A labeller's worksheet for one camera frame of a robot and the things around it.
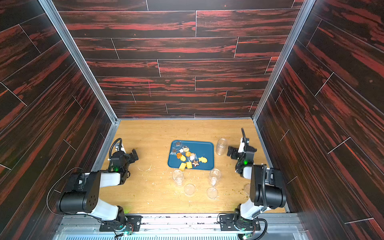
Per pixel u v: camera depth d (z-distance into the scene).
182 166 0.93
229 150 0.93
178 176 0.90
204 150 1.02
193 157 0.96
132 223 0.74
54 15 0.69
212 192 0.84
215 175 0.88
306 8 0.66
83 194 0.45
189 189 0.85
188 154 0.98
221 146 0.93
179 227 0.73
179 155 0.98
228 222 0.73
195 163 0.93
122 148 0.82
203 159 0.96
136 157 0.89
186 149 1.01
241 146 0.84
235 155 0.85
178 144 1.04
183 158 0.96
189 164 0.93
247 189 0.85
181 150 1.01
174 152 0.99
